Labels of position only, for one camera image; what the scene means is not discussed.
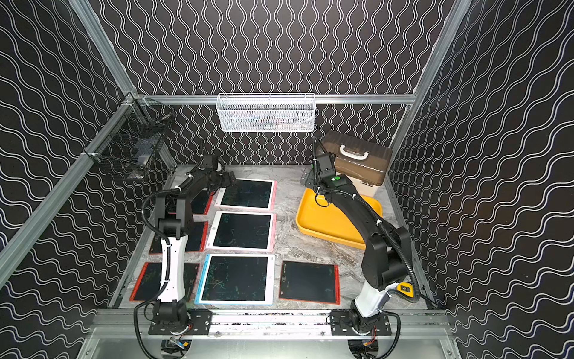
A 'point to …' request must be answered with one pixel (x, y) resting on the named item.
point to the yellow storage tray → (326, 222)
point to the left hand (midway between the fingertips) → (227, 179)
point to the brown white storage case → (364, 162)
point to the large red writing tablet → (151, 277)
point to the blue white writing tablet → (236, 279)
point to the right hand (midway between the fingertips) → (315, 178)
